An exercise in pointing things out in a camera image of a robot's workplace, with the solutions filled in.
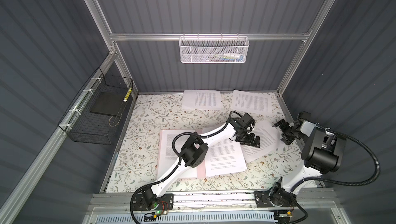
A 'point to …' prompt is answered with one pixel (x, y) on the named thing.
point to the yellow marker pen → (127, 95)
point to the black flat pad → (109, 104)
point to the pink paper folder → (201, 173)
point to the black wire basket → (94, 115)
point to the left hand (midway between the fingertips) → (254, 145)
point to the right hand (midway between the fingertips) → (279, 131)
